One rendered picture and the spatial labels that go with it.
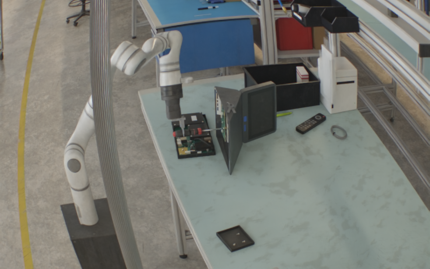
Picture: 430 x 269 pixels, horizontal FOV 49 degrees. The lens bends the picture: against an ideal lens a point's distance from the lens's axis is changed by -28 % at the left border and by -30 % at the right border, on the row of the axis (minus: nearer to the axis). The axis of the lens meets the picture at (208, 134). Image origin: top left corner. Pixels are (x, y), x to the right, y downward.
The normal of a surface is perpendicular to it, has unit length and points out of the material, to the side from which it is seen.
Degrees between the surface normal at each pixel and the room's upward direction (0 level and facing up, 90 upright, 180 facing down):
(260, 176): 0
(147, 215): 0
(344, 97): 90
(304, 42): 90
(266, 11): 90
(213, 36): 90
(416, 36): 0
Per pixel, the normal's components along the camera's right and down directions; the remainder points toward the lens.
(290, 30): 0.26, 0.50
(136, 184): -0.04, -0.85
